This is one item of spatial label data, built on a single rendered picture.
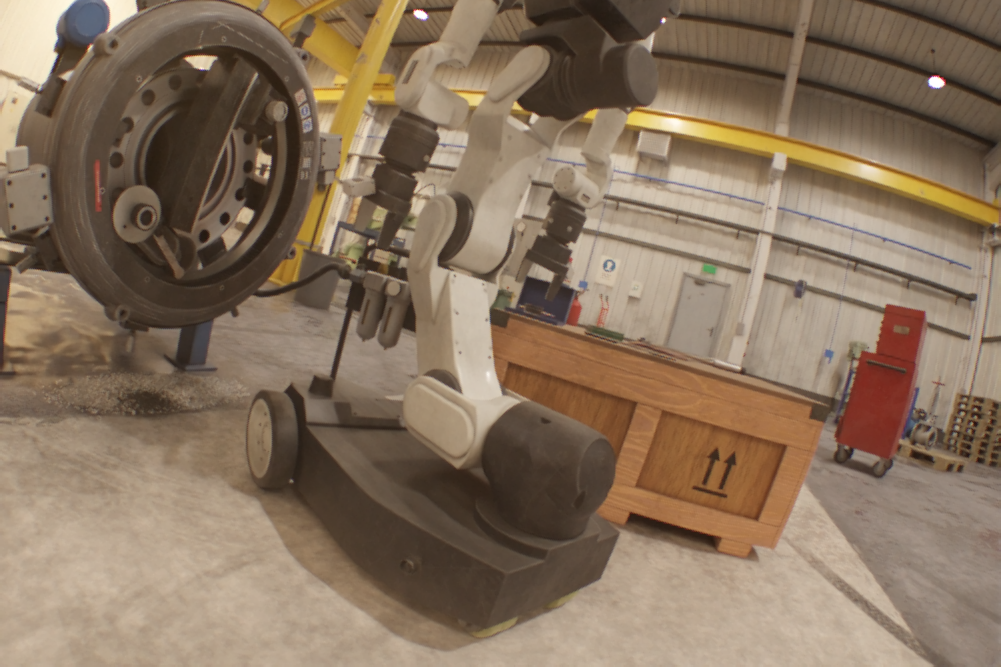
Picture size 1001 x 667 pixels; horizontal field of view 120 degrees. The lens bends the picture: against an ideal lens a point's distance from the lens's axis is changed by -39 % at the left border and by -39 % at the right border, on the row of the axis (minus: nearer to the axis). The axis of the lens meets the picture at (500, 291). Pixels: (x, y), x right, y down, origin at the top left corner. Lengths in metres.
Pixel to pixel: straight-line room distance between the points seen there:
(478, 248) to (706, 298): 10.42
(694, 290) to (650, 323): 1.28
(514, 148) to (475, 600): 0.77
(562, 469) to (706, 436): 0.71
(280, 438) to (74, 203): 0.58
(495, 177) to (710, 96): 12.07
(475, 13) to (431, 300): 0.52
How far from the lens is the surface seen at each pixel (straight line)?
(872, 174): 12.16
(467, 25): 0.84
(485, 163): 0.93
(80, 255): 1.01
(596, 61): 0.85
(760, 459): 1.37
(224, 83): 1.10
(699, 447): 1.33
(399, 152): 0.79
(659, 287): 11.35
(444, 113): 0.82
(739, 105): 12.84
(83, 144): 0.96
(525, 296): 1.51
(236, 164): 1.31
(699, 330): 11.16
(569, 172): 1.06
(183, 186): 1.05
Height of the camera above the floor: 0.51
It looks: level
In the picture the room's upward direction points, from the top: 16 degrees clockwise
